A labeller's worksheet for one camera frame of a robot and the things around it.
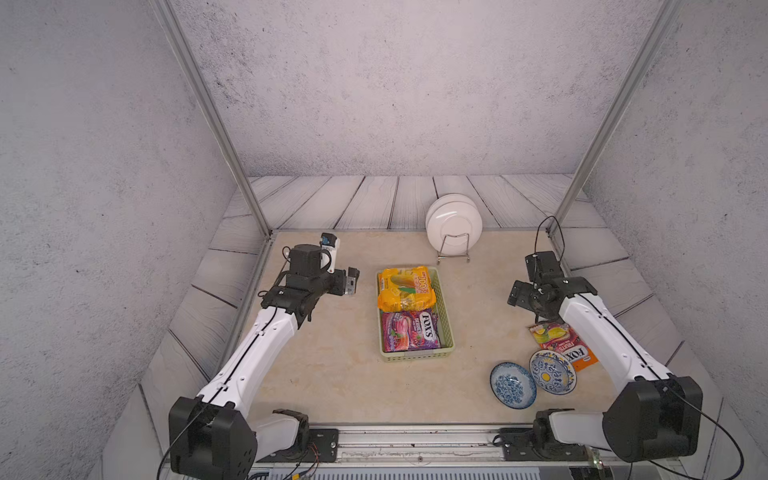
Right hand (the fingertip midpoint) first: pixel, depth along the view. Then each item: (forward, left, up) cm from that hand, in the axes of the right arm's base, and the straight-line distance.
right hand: (534, 300), depth 83 cm
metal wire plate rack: (+26, +18, -2) cm, 32 cm away
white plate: (+30, +18, +1) cm, 35 cm away
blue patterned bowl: (-18, +6, -14) cm, 24 cm away
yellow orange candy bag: (+6, +35, -4) cm, 36 cm away
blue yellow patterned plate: (-14, -6, -15) cm, 21 cm away
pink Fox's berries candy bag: (-6, +34, -6) cm, 35 cm away
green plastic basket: (-4, +24, -7) cm, 25 cm away
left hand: (+5, +51, +9) cm, 52 cm away
